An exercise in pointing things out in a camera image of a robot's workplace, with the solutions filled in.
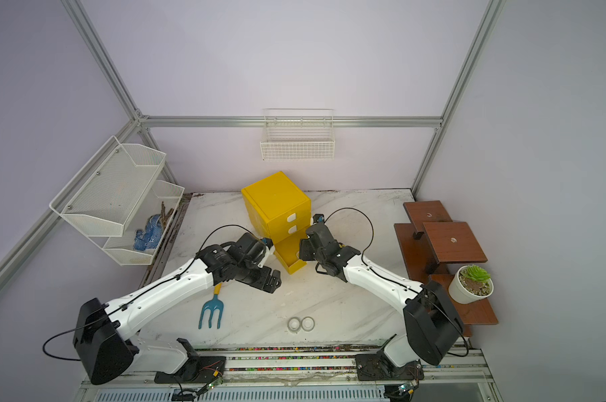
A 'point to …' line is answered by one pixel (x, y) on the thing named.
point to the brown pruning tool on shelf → (163, 215)
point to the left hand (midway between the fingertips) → (267, 286)
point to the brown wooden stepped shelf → (429, 244)
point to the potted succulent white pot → (471, 284)
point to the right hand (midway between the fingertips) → (311, 250)
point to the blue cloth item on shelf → (147, 238)
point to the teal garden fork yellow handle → (215, 303)
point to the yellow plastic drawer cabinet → (281, 211)
